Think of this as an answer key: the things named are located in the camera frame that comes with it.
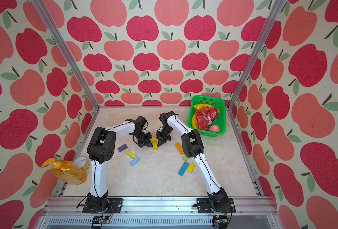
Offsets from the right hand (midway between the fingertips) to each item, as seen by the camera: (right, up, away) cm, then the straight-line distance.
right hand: (158, 147), depth 97 cm
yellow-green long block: (-18, -3, -4) cm, 19 cm away
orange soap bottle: (-45, -7, -27) cm, 53 cm away
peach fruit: (+40, +13, +1) cm, 42 cm away
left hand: (-2, 0, -1) cm, 3 cm away
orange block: (+15, 0, -1) cm, 15 cm away
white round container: (-46, -6, -13) cm, 48 cm away
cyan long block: (+17, -11, -10) cm, 22 cm away
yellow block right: (+21, -11, -9) cm, 26 cm away
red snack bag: (+34, +21, +4) cm, 40 cm away
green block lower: (+18, -5, -7) cm, 20 cm away
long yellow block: (-3, +5, +1) cm, 7 cm away
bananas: (+31, +29, +12) cm, 44 cm away
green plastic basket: (+47, +18, +9) cm, 51 cm away
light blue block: (-14, -7, -7) cm, 17 cm away
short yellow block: (-2, +1, -1) cm, 3 cm away
